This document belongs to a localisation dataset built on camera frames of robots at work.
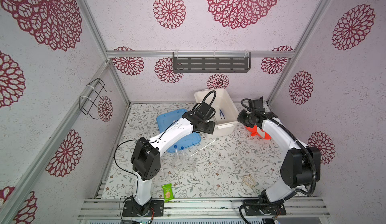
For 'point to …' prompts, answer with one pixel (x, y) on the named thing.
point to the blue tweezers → (221, 113)
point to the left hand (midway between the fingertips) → (208, 129)
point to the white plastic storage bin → (226, 116)
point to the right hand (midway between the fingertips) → (238, 115)
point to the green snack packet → (168, 194)
